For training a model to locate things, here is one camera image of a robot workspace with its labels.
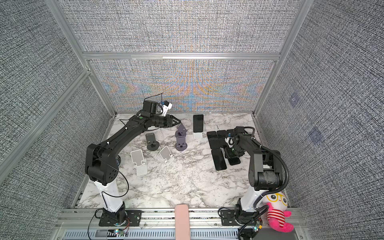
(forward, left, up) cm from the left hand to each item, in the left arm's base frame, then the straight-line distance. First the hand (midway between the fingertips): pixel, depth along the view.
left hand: (179, 122), depth 85 cm
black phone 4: (-17, -31, -18) cm, 40 cm away
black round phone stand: (-1, +19, -20) cm, 27 cm away
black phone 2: (+2, -22, -21) cm, 31 cm away
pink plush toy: (-42, -46, -15) cm, 64 cm away
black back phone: (-5, -30, -6) cm, 31 cm away
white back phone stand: (+7, -12, -22) cm, 25 cm away
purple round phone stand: (-4, 0, -18) cm, 19 cm away
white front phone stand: (-10, +9, -18) cm, 22 cm away
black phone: (+9, -12, -11) cm, 19 cm away
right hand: (-11, -33, -20) cm, 40 cm away
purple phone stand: (+6, 0, -17) cm, 18 cm away
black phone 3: (+5, -29, -21) cm, 36 cm away
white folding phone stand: (-14, +25, -13) cm, 31 cm away
